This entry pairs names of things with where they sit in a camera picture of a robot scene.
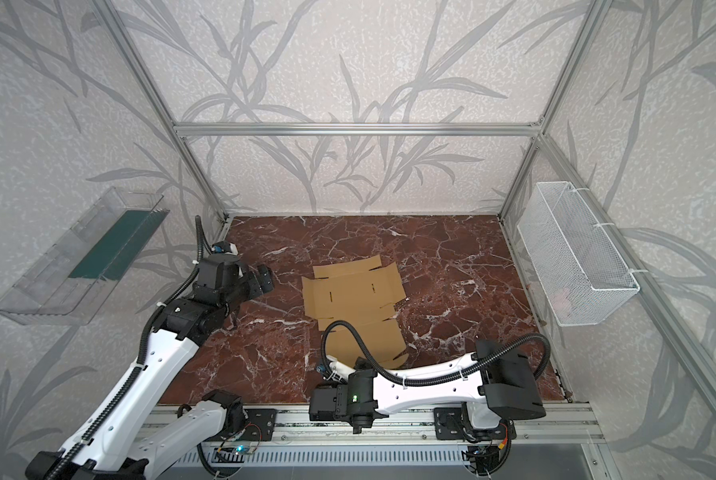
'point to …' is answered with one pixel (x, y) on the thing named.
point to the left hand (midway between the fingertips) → (262, 266)
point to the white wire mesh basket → (580, 272)
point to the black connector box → (486, 458)
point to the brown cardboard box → (360, 293)
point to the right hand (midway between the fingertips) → (362, 363)
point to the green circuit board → (231, 454)
